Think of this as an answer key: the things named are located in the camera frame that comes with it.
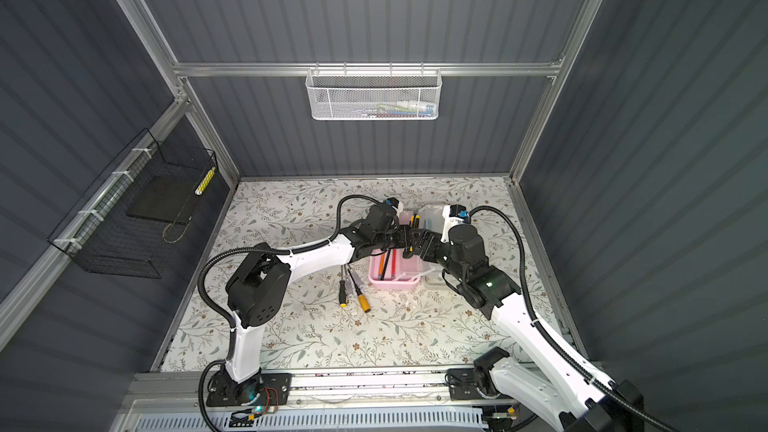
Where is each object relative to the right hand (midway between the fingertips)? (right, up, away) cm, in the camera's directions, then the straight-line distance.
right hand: (423, 236), depth 75 cm
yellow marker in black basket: (-60, +15, +6) cm, 62 cm away
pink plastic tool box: (-9, -13, +19) cm, 24 cm away
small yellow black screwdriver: (-23, -19, +12) cm, 32 cm away
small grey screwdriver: (-20, -16, +16) cm, 30 cm away
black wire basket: (-72, +4, -3) cm, 73 cm away
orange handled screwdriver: (-17, -20, +13) cm, 29 cm away
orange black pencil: (-10, -12, +21) cm, 26 cm away
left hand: (0, -1, +14) cm, 14 cm away
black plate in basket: (-66, +10, 0) cm, 66 cm away
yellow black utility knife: (-1, +1, +16) cm, 16 cm away
